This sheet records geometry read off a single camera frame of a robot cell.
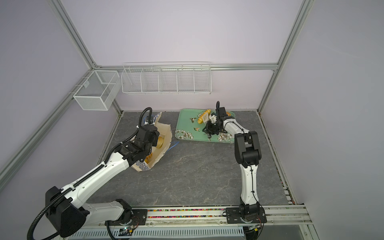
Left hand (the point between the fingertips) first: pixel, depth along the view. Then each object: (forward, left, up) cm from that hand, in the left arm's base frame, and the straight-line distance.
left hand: (148, 133), depth 78 cm
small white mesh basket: (+37, +39, 0) cm, 53 cm away
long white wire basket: (+46, -24, +2) cm, 52 cm away
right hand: (+13, -31, -18) cm, 38 cm away
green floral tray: (+21, -19, -24) cm, 37 cm away
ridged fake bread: (+24, -29, -19) cm, 42 cm away
